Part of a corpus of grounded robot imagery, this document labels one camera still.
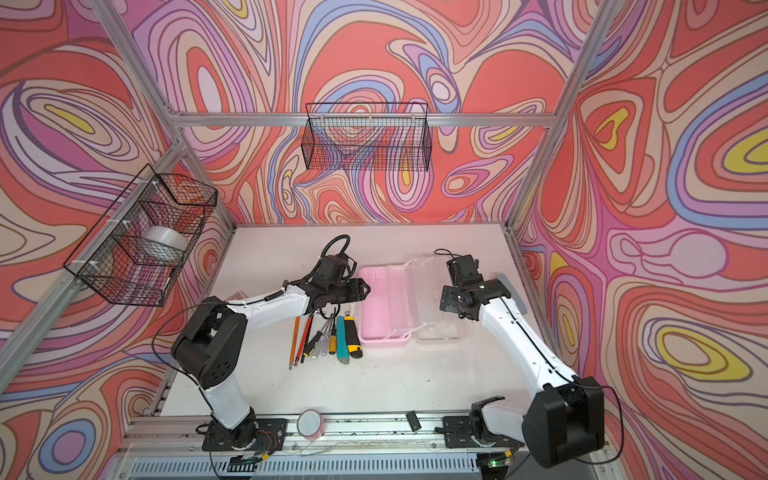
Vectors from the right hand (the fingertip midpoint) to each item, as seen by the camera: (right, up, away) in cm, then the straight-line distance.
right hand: (465, 308), depth 82 cm
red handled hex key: (-47, -11, +6) cm, 49 cm away
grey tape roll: (-77, +20, -9) cm, 80 cm away
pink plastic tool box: (-17, 0, +6) cm, 18 cm away
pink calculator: (-72, +1, +16) cm, 73 cm away
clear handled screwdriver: (-43, -12, +6) cm, 44 cm away
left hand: (-28, +5, +10) cm, 30 cm away
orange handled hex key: (-50, -11, +6) cm, 52 cm away
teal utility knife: (-35, -12, +5) cm, 38 cm away
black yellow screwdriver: (-44, -11, +6) cm, 46 cm away
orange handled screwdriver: (-38, -12, +5) cm, 41 cm away
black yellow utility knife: (-33, -10, +7) cm, 35 cm away
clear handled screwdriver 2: (-41, -12, +6) cm, 43 cm away
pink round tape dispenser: (-40, -26, -12) cm, 49 cm away
